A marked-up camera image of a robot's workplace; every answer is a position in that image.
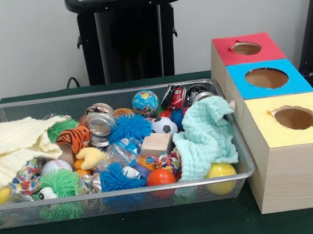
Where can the wooden box with three holes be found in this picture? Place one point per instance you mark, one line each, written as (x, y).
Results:
(300, 172)

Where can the shallow silver mesh bin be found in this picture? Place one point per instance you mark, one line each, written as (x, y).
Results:
(112, 194)

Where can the blue globe ball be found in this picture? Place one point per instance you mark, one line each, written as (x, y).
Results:
(145, 103)

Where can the small soccer ball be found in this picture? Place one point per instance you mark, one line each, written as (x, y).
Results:
(163, 126)

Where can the mint green cloth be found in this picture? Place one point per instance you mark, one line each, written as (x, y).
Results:
(206, 133)

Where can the blue spiky rubber ball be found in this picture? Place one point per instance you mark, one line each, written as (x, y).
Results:
(130, 128)

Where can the wooden cube block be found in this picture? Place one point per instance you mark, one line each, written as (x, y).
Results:
(156, 144)

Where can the orange tiger plush toy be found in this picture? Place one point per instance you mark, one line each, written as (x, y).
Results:
(77, 136)

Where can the orange smooth ball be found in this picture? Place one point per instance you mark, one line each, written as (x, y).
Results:
(160, 177)

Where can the white baseball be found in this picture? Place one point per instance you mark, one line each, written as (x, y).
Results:
(55, 167)

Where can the cream knitted cloth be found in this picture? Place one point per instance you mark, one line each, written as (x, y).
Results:
(16, 143)

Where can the green spiky ball with eyes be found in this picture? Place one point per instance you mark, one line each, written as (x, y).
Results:
(60, 182)

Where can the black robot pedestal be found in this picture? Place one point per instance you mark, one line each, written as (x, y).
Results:
(127, 39)

